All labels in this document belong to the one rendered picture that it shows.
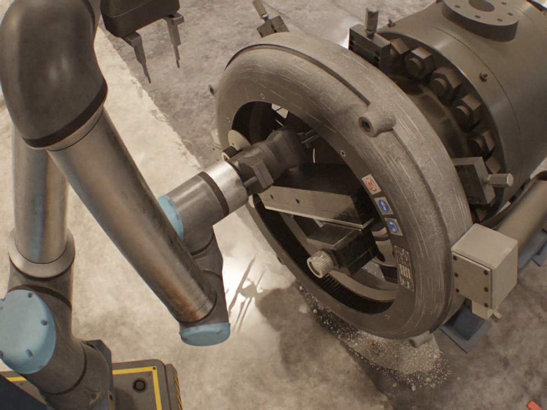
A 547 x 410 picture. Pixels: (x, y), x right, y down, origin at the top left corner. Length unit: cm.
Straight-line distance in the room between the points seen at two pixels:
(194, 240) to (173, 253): 18
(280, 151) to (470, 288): 42
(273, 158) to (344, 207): 15
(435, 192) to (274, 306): 97
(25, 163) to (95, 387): 51
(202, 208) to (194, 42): 211
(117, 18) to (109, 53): 261
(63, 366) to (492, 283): 77
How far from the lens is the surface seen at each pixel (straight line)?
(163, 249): 68
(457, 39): 116
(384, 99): 80
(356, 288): 126
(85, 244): 199
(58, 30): 50
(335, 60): 85
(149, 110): 245
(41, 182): 77
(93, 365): 105
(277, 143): 92
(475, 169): 82
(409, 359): 158
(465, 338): 164
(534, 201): 94
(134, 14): 48
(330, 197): 92
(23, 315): 91
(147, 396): 126
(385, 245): 118
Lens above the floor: 146
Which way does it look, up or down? 50 degrees down
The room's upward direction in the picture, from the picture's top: 7 degrees counter-clockwise
